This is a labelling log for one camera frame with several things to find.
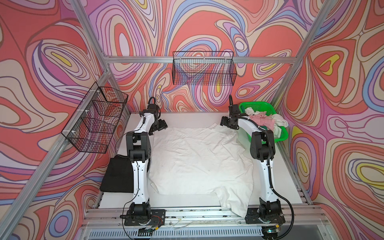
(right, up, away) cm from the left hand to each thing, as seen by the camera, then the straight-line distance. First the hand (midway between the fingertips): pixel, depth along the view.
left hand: (162, 128), depth 106 cm
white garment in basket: (+82, +5, -5) cm, 82 cm away
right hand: (+48, +2, +4) cm, 48 cm away
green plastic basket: (+78, +17, +9) cm, 80 cm away
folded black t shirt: (-21, -28, -22) cm, 41 cm away
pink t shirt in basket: (+72, +7, +1) cm, 72 cm away
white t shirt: (+27, -20, -13) cm, 36 cm away
